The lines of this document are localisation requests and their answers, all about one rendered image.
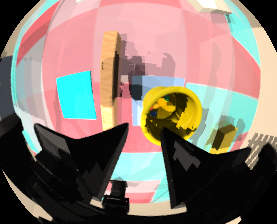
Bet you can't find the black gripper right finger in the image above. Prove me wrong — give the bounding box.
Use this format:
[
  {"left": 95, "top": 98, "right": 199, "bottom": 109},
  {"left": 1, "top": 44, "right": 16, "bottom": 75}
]
[{"left": 159, "top": 127, "right": 252, "bottom": 209}]

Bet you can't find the small yellow block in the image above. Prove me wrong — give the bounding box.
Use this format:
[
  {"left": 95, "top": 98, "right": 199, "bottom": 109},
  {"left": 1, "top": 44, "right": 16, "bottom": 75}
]
[{"left": 209, "top": 124, "right": 236, "bottom": 155}]

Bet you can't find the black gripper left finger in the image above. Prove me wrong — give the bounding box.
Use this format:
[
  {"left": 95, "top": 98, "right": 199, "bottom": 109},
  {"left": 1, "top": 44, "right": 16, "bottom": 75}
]
[{"left": 33, "top": 121, "right": 129, "bottom": 202}]

